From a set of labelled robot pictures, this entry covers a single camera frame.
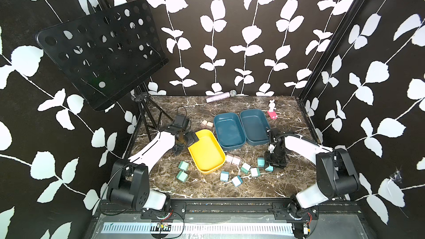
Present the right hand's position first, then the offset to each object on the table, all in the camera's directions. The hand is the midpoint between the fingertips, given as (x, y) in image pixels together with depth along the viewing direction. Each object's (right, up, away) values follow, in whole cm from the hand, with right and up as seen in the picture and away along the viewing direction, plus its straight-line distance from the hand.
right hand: (267, 163), depth 87 cm
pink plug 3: (-20, +2, +3) cm, 20 cm away
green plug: (-45, -1, -1) cm, 45 cm away
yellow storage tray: (-32, +4, +6) cm, 33 cm away
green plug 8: (+1, -2, -2) cm, 3 cm away
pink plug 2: (-31, +19, +15) cm, 40 cm away
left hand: (-40, +12, +1) cm, 42 cm away
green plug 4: (-17, -7, -5) cm, 19 cm away
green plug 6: (-7, -3, -3) cm, 8 cm away
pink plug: (-35, +20, +14) cm, 43 cm away
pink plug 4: (-16, +2, +1) cm, 16 cm away
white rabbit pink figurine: (+10, +31, +21) cm, 38 cm away
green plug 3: (-23, -5, -3) cm, 24 cm away
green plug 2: (-45, -5, -4) cm, 45 cm away
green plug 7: (-3, +1, +1) cm, 3 cm away
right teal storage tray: (-3, +19, +17) cm, 26 cm away
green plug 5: (-12, -2, -1) cm, 12 cm away
